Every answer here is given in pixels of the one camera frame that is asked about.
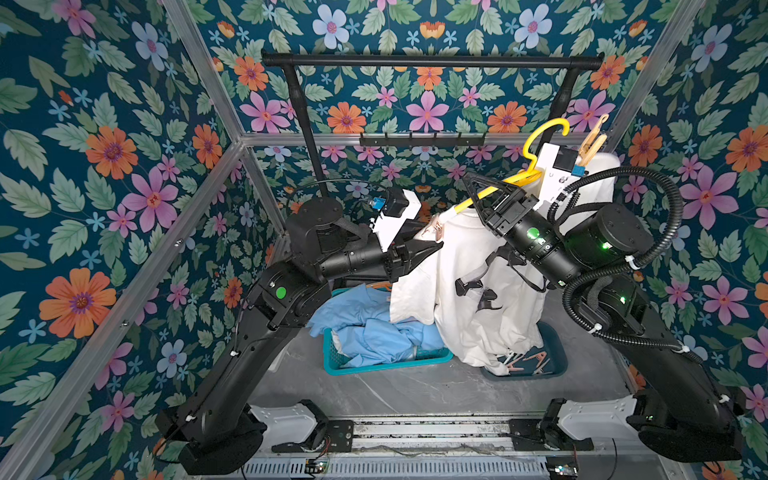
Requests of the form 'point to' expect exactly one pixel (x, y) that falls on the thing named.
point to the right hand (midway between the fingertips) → (477, 164)
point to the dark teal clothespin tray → (546, 360)
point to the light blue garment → (360, 319)
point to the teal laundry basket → (336, 365)
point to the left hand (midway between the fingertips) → (435, 236)
